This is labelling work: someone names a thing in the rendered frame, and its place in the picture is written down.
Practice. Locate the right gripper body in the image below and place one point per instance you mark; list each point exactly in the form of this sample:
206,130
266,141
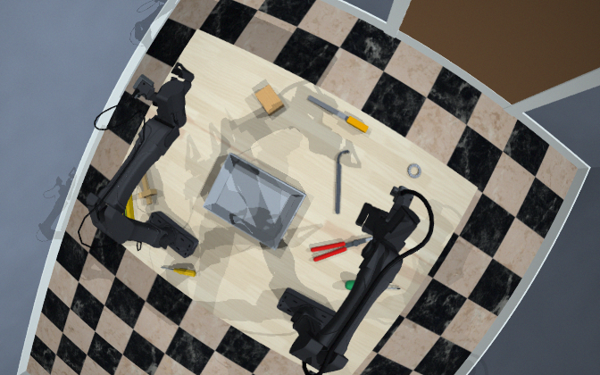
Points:
377,218

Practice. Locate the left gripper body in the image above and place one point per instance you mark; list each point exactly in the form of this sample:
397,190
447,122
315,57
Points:
147,91

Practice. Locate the yellow-handled screwdriver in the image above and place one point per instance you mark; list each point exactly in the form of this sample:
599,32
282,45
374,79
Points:
182,271

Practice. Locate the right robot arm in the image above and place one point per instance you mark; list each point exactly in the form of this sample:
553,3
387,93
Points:
337,334

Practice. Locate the tan wooden block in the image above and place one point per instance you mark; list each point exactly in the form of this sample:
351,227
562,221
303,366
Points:
269,100

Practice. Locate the yellow spirit level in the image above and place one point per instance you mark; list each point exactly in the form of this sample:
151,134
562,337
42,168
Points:
129,211

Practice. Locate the red-handled pliers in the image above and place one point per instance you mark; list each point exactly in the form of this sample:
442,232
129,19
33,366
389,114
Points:
340,250

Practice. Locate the green-handled screwdriver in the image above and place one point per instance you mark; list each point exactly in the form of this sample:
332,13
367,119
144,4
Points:
350,283

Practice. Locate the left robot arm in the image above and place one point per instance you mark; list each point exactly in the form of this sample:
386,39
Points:
158,139

